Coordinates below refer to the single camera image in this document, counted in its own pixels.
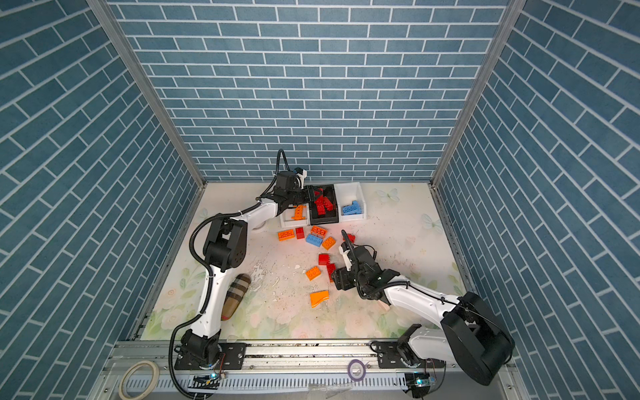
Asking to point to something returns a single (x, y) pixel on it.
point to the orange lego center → (313, 273)
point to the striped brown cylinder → (235, 295)
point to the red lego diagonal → (327, 204)
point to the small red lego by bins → (300, 232)
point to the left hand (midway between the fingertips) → (324, 193)
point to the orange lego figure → (299, 213)
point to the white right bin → (346, 193)
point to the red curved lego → (352, 237)
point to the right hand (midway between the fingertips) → (340, 274)
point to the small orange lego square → (328, 243)
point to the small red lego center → (323, 259)
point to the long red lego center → (331, 267)
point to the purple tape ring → (360, 362)
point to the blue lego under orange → (314, 240)
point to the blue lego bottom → (357, 207)
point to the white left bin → (287, 220)
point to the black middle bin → (327, 190)
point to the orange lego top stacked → (318, 231)
